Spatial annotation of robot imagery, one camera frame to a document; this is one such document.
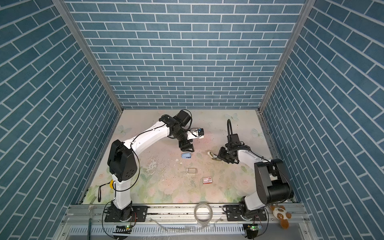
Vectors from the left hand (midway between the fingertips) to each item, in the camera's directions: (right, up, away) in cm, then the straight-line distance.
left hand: (192, 144), depth 86 cm
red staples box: (+9, -21, -1) cm, 22 cm away
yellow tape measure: (-45, -22, -4) cm, 50 cm away
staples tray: (0, -17, +3) cm, 17 cm away
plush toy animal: (+43, -31, -15) cm, 55 cm away
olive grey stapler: (+13, -9, +6) cm, 17 cm away
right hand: (+16, -7, +7) cm, 19 cm away
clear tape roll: (+6, -36, -15) cm, 40 cm away
